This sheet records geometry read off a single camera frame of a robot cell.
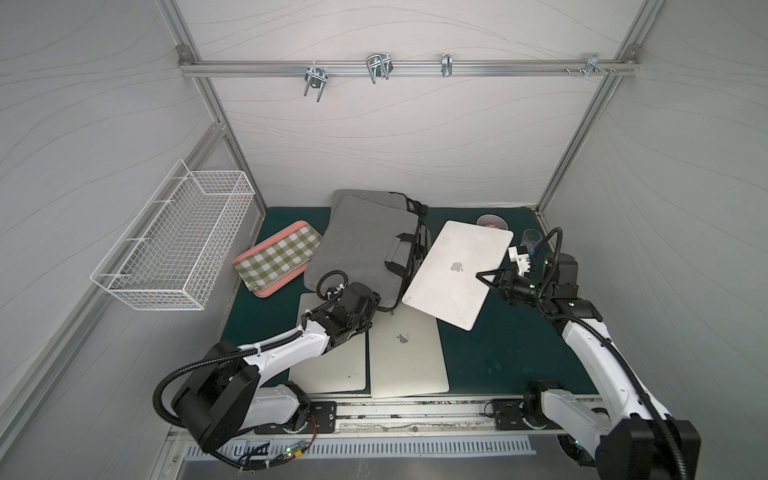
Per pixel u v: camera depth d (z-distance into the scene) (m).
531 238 1.00
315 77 0.80
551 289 0.60
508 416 0.74
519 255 0.73
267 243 1.09
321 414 0.74
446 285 0.79
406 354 0.85
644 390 0.42
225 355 0.44
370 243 0.96
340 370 0.80
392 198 1.14
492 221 1.12
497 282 0.74
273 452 0.70
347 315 0.65
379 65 0.77
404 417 0.75
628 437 0.39
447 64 0.79
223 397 0.41
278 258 1.04
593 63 0.77
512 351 0.85
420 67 0.78
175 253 0.69
